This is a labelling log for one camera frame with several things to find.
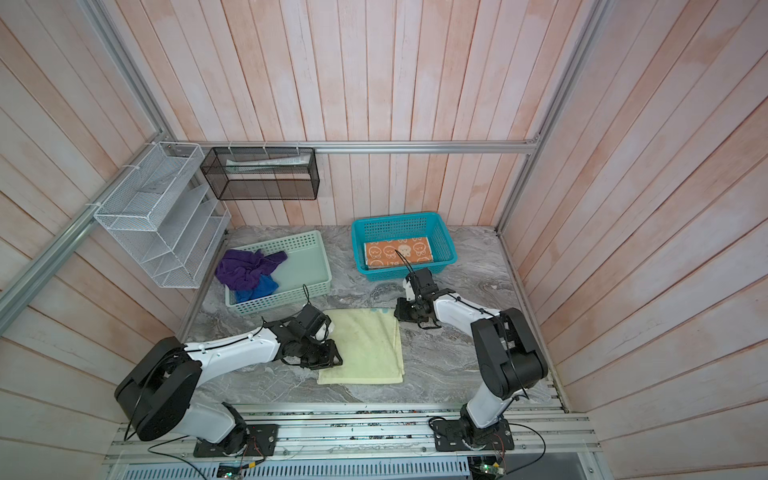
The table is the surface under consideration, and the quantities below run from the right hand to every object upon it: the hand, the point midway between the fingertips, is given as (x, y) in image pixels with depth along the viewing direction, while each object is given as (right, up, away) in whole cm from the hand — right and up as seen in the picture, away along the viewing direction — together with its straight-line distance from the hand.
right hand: (398, 312), depth 94 cm
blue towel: (-45, +8, +6) cm, 46 cm away
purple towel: (-52, +13, +2) cm, 53 cm away
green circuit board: (+21, -33, -24) cm, 46 cm away
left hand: (-18, -14, -11) cm, 26 cm away
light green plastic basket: (-33, +13, +12) cm, 37 cm away
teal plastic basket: (+14, +30, +19) cm, 39 cm away
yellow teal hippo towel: (-10, -8, -4) cm, 13 cm away
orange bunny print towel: (-4, +19, +16) cm, 26 cm away
